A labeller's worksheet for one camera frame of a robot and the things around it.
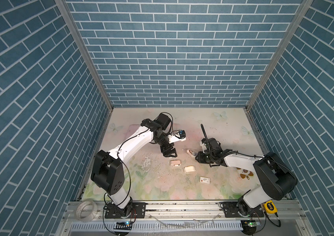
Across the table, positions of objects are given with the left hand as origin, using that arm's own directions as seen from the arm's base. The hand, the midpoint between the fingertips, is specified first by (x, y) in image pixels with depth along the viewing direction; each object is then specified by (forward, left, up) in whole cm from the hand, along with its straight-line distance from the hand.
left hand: (173, 148), depth 81 cm
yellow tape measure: (-28, -49, -12) cm, 57 cm away
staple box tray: (-6, -10, -15) cm, 19 cm away
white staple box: (-13, -18, -13) cm, 25 cm away
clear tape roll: (-25, +47, -13) cm, 55 cm away
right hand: (+1, -14, -13) cm, 19 cm away
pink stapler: (-3, -1, -13) cm, 13 cm away
